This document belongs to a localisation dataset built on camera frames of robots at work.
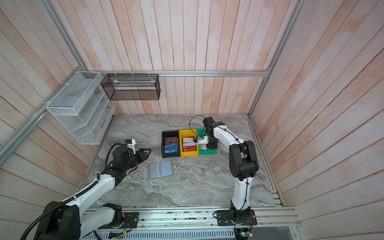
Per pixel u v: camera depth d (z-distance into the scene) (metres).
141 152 0.76
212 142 0.83
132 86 1.05
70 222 0.40
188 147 0.99
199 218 0.76
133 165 0.74
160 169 0.90
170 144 1.01
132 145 0.78
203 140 0.86
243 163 0.52
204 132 0.90
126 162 0.66
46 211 0.41
